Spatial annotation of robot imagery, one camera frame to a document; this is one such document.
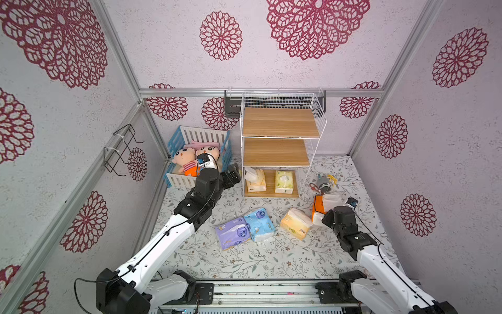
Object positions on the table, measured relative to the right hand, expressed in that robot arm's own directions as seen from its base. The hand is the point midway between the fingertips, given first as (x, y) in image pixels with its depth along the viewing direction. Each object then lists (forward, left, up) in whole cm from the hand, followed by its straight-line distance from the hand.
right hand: (331, 215), depth 86 cm
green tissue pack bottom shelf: (+20, +19, -2) cm, 27 cm away
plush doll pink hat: (+33, +62, +9) cm, 71 cm away
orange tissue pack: (+5, +3, +2) cm, 6 cm away
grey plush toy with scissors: (+19, -2, -3) cm, 19 cm away
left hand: (+7, +44, +22) cm, 50 cm away
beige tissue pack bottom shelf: (+21, +34, -2) cm, 40 cm away
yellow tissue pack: (-2, +15, -3) cm, 15 cm away
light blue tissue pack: (-3, +31, -5) cm, 32 cm away
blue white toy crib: (+44, +74, +9) cm, 87 cm away
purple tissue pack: (-8, +43, -3) cm, 44 cm away
